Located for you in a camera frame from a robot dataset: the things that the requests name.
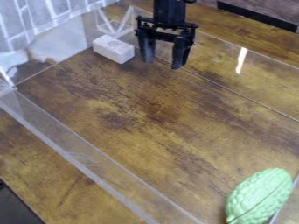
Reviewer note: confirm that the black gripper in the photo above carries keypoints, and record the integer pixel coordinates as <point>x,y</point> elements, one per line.
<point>167,26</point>

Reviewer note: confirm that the white rectangular block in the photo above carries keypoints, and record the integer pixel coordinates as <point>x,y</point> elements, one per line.
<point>114,49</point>

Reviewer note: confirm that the green bumpy toy vegetable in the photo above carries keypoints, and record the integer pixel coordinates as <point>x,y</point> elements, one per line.
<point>258,197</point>

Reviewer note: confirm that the clear acrylic enclosure wall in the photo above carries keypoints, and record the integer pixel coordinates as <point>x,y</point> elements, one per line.
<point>117,143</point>

